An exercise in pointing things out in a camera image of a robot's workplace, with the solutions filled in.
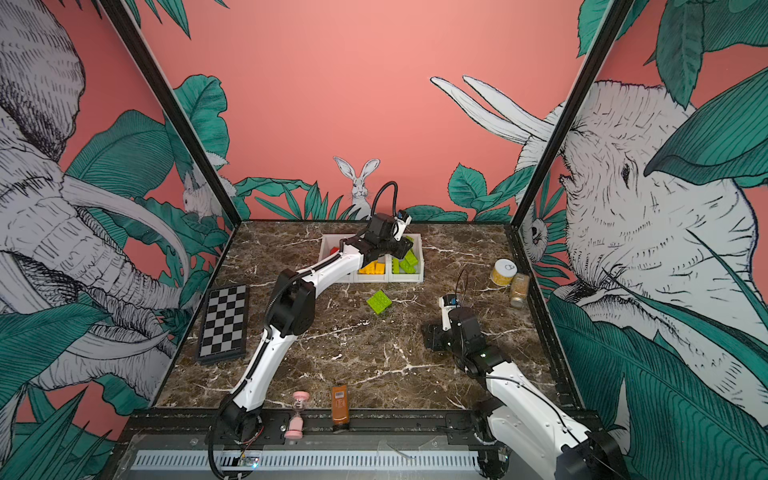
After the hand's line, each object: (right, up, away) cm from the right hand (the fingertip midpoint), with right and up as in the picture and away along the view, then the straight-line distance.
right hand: (429, 323), depth 84 cm
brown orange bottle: (-24, -19, -10) cm, 32 cm away
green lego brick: (-4, +18, +20) cm, 27 cm away
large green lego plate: (-15, +4, +14) cm, 21 cm away
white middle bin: (-17, +11, +17) cm, 26 cm away
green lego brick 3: (-10, +15, +17) cm, 25 cm away
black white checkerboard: (-61, -3, +4) cm, 61 cm away
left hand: (-3, +26, +14) cm, 30 cm away
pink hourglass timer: (-35, -22, -11) cm, 43 cm away
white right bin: (-5, +12, +18) cm, 22 cm away
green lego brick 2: (-5, +15, +21) cm, 26 cm away
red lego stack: (-32, +21, +24) cm, 45 cm away
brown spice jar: (+32, +8, +13) cm, 35 cm away
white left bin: (-34, +24, +23) cm, 48 cm away
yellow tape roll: (+28, +13, +17) cm, 35 cm away
